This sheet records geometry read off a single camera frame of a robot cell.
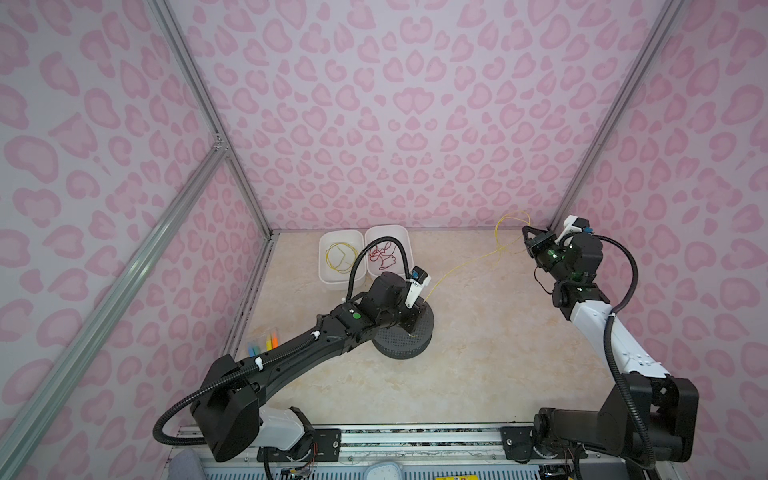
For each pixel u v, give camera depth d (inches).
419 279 26.2
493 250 46.5
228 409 15.7
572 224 28.1
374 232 45.2
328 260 39.6
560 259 26.4
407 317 26.6
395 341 33.9
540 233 30.0
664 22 27.7
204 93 32.2
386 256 43.6
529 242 28.1
